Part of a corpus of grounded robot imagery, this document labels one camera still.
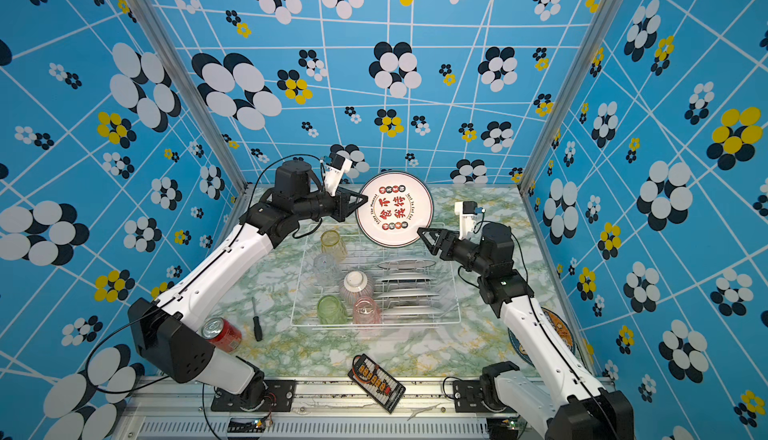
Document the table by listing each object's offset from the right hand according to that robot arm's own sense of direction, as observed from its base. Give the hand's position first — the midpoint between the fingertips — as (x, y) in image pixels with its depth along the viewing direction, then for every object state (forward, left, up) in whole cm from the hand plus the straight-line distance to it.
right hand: (426, 233), depth 74 cm
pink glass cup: (-14, +15, -15) cm, 26 cm away
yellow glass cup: (+9, +29, -17) cm, 35 cm away
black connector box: (-29, +13, -24) cm, 39 cm away
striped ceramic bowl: (-4, +20, -19) cm, 28 cm away
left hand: (+6, +15, +7) cm, 17 cm away
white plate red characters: (+5, +7, +5) cm, 10 cm away
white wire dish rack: (-2, +3, -25) cm, 26 cm away
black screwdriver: (-14, +48, -25) cm, 56 cm away
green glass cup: (-11, +26, -21) cm, 35 cm away
